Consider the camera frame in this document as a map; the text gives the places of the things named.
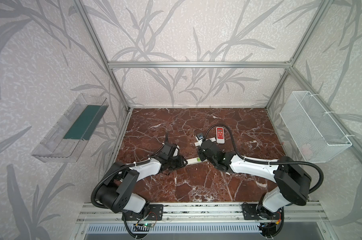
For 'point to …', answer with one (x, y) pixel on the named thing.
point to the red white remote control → (220, 135)
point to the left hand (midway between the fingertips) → (188, 159)
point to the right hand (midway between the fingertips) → (200, 141)
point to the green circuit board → (148, 224)
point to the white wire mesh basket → (319, 136)
